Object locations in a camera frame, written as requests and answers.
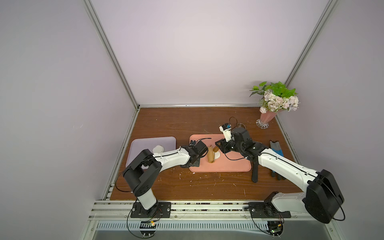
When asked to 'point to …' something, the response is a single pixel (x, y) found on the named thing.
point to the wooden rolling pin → (211, 155)
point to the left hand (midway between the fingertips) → (195, 161)
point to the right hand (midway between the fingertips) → (218, 138)
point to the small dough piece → (217, 155)
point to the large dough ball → (158, 149)
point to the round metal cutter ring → (239, 123)
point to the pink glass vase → (265, 118)
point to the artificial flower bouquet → (276, 97)
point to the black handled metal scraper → (255, 169)
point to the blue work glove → (275, 145)
